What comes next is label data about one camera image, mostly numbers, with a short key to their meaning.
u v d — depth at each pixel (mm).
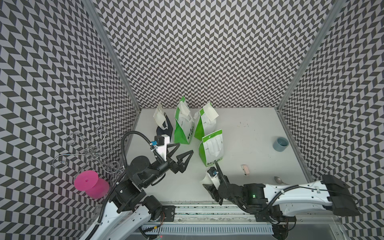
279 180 826
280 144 938
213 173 596
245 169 853
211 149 766
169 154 614
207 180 660
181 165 514
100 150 804
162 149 508
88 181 543
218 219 724
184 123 905
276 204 476
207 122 868
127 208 438
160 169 511
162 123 889
